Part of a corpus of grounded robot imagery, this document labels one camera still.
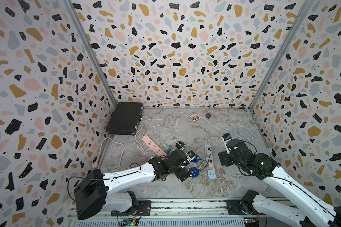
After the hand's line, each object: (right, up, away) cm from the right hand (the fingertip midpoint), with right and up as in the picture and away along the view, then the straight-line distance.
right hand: (225, 152), depth 75 cm
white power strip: (-5, -15, +9) cm, 18 cm away
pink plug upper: (-6, -3, +13) cm, 15 cm away
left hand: (-19, -8, +4) cm, 21 cm away
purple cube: (-1, +21, +41) cm, 46 cm away
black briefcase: (-66, +18, +34) cm, 77 cm away
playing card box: (-13, +20, +39) cm, 46 cm away
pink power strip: (-38, -2, +18) cm, 42 cm away
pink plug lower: (-6, -9, +7) cm, 13 cm away
